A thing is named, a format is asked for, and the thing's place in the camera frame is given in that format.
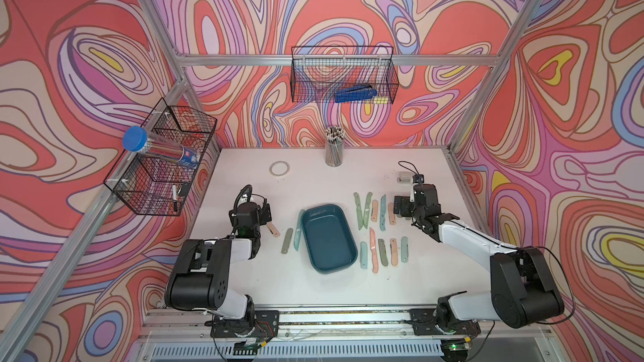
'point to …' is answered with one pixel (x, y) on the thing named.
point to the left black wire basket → (142, 182)
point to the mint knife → (404, 249)
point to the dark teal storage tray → (330, 243)
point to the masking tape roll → (279, 168)
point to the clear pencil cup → (334, 146)
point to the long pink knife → (373, 251)
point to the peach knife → (394, 251)
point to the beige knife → (273, 230)
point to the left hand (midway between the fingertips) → (253, 205)
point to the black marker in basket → (174, 197)
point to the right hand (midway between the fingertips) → (409, 205)
